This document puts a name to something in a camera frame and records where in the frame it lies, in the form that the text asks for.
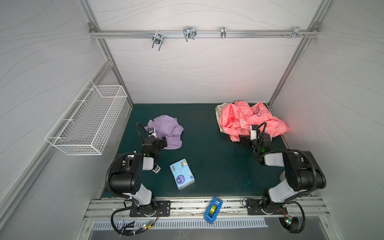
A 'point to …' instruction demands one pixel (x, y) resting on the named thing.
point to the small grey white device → (157, 169)
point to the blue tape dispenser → (213, 210)
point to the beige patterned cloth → (218, 109)
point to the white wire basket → (85, 126)
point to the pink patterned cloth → (236, 118)
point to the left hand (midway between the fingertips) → (158, 134)
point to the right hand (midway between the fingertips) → (250, 131)
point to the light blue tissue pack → (182, 174)
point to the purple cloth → (168, 127)
